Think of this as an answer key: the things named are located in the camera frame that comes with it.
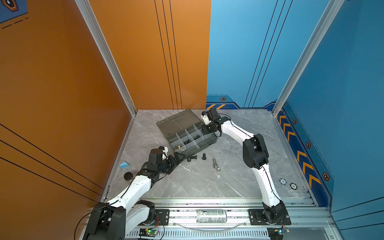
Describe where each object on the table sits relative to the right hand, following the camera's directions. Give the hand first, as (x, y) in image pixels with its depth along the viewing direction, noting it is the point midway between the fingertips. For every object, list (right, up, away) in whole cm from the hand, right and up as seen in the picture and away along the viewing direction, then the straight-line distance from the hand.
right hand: (202, 129), depth 103 cm
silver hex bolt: (+7, -22, -12) cm, 26 cm away
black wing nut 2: (-4, -5, -1) cm, 7 cm away
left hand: (-13, -16, -19) cm, 28 cm away
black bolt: (0, -18, -9) cm, 20 cm away
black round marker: (+50, -31, -20) cm, 63 cm away
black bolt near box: (-9, -18, -11) cm, 23 cm away
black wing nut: (-10, -8, -1) cm, 13 cm away
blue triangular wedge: (-49, -21, -12) cm, 55 cm away
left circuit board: (-27, -49, -33) cm, 65 cm away
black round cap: (-40, -24, -26) cm, 53 cm away
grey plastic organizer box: (-12, -2, -1) cm, 12 cm away
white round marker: (+45, -30, -18) cm, 57 cm away
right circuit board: (+34, -49, -33) cm, 68 cm away
